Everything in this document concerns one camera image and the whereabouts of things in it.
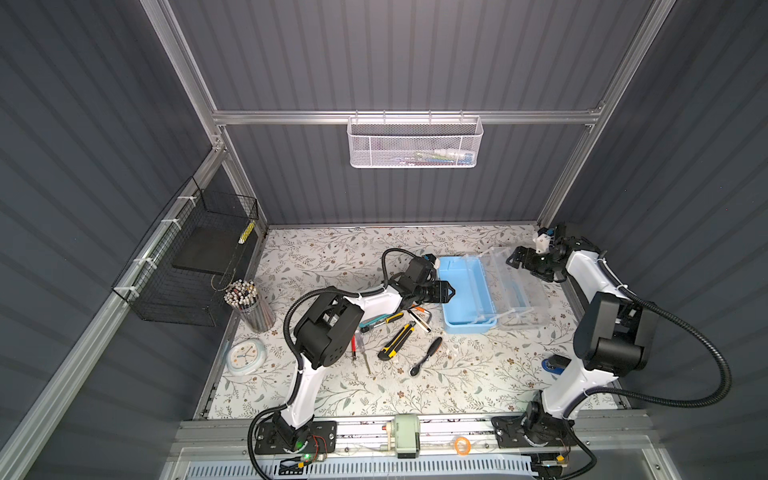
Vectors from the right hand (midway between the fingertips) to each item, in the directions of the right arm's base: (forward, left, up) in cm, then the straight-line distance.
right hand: (524, 265), depth 93 cm
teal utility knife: (-15, +50, -11) cm, 54 cm away
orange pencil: (-9, +33, -11) cm, 36 cm away
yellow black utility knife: (-24, +43, -10) cm, 50 cm away
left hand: (-6, +23, -5) cm, 25 cm away
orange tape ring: (-47, +24, -11) cm, 54 cm away
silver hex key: (-21, +52, -10) cm, 57 cm away
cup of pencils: (-15, +82, +8) cm, 83 cm away
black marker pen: (-13, +33, -11) cm, 37 cm away
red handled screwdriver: (-21, +53, -10) cm, 58 cm away
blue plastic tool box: (-11, +17, -7) cm, 22 cm away
